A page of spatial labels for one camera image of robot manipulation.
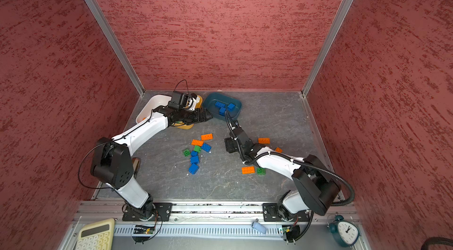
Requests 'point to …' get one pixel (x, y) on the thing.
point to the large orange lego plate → (197, 142)
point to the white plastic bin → (154, 102)
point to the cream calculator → (98, 235)
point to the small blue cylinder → (259, 227)
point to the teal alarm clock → (346, 232)
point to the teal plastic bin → (210, 99)
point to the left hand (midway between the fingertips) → (206, 120)
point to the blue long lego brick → (219, 104)
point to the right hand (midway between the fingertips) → (229, 142)
